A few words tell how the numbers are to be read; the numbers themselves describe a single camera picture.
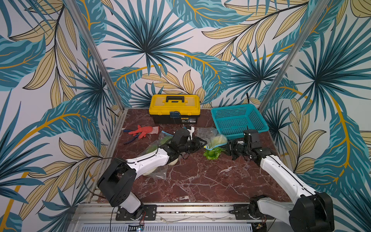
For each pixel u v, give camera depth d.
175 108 1.03
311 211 0.39
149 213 0.73
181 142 0.65
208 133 1.03
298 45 0.82
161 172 0.80
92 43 0.81
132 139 1.00
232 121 1.13
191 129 0.78
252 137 0.64
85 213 0.74
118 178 0.45
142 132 1.01
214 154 0.78
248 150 0.62
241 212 0.74
